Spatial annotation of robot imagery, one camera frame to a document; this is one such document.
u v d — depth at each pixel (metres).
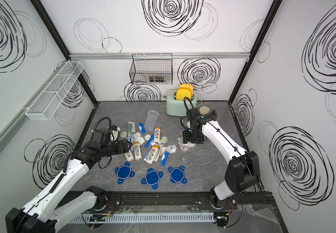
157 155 0.89
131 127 1.02
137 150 0.91
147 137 0.99
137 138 0.97
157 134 0.98
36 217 0.38
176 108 1.06
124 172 0.83
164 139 0.97
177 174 0.83
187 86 0.99
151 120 1.05
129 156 0.89
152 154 0.88
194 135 0.69
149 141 0.96
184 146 0.87
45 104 0.72
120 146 0.68
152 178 0.81
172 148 0.92
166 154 0.91
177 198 0.76
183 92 0.98
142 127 1.04
